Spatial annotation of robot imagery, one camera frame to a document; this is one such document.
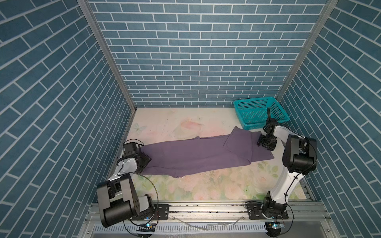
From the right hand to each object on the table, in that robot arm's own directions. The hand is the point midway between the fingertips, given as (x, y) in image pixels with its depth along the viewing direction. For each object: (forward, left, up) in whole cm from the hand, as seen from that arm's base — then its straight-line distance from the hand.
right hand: (264, 146), depth 99 cm
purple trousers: (-15, +62, +1) cm, 64 cm away
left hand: (-17, +74, +2) cm, 76 cm away
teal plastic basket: (+31, +3, 0) cm, 31 cm away
